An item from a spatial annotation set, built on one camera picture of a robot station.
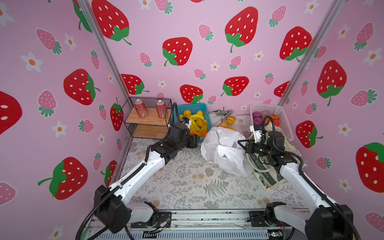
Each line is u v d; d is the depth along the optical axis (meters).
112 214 0.39
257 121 1.12
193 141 0.67
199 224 0.73
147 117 0.98
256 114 1.15
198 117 1.14
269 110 1.18
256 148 0.69
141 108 0.91
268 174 0.76
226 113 1.19
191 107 1.18
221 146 0.64
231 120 1.14
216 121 1.16
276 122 1.07
